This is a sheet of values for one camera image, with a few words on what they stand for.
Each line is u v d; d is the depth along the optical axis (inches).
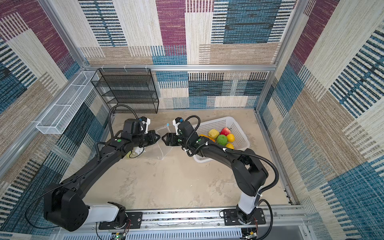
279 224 28.7
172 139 29.1
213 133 39.1
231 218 28.7
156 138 31.4
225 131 40.0
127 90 43.3
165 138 29.9
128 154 22.9
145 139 27.4
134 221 28.8
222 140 37.5
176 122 30.6
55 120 27.7
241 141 37.3
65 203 15.6
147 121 30.1
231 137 38.1
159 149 30.7
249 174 18.4
